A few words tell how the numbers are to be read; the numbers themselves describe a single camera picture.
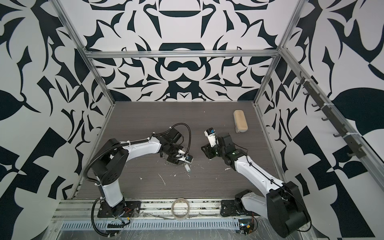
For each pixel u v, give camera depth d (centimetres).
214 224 71
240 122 105
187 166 88
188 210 74
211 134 74
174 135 75
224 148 65
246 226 71
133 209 73
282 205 40
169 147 71
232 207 74
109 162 48
